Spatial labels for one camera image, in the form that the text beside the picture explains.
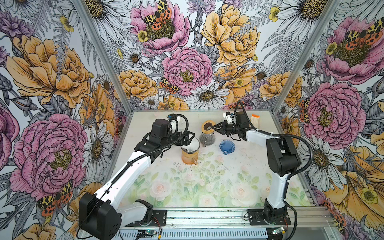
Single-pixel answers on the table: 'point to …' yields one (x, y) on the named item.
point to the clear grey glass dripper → (185, 150)
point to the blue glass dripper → (227, 146)
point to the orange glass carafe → (190, 158)
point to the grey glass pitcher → (207, 139)
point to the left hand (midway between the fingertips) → (187, 139)
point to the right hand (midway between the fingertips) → (213, 130)
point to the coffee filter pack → (255, 120)
